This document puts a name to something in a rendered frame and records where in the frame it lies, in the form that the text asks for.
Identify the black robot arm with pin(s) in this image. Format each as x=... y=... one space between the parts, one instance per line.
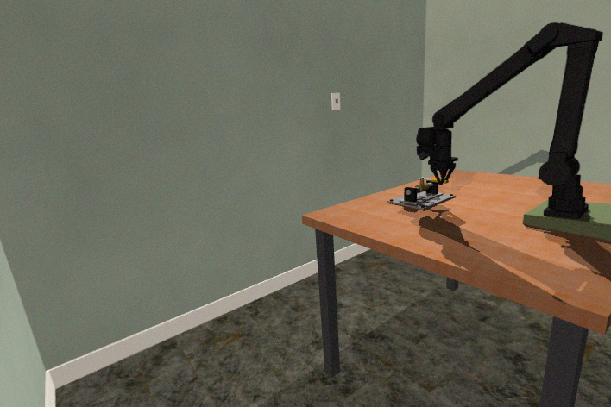
x=562 y=167

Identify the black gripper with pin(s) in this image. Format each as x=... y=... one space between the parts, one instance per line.
x=445 y=162

